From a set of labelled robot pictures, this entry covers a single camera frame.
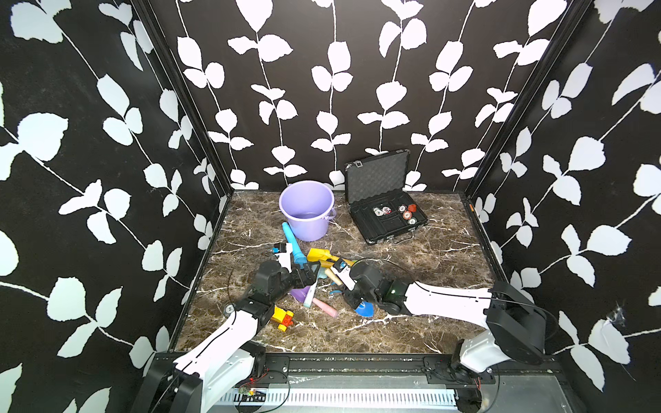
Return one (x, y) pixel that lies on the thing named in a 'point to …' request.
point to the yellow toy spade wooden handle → (323, 255)
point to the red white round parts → (407, 210)
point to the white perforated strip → (343, 397)
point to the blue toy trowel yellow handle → (365, 309)
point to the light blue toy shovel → (322, 274)
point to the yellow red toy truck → (285, 317)
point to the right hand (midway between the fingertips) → (338, 282)
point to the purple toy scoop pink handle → (300, 294)
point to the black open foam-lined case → (376, 190)
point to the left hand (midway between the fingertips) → (313, 261)
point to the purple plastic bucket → (308, 206)
